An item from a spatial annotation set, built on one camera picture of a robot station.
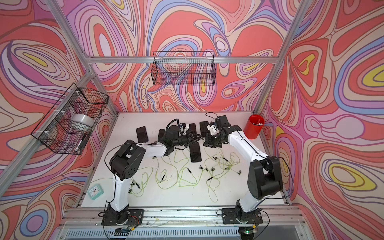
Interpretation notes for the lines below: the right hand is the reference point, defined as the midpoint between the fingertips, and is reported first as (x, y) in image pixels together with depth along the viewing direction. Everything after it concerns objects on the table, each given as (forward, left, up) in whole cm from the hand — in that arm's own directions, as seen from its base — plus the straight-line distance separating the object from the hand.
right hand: (205, 147), depth 85 cm
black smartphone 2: (+20, +30, -12) cm, 38 cm away
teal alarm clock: (-19, +61, -10) cm, 65 cm away
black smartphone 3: (+4, +6, -11) cm, 13 cm away
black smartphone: (+19, +43, -11) cm, 49 cm away
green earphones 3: (-12, +12, -13) cm, 21 cm away
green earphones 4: (-10, -21, -13) cm, 26 cm away
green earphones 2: (-2, +22, -12) cm, 25 cm away
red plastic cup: (+19, -35, -5) cm, 40 cm away
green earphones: (-18, +39, -11) cm, 44 cm away
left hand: (+6, +1, +1) cm, 6 cm away
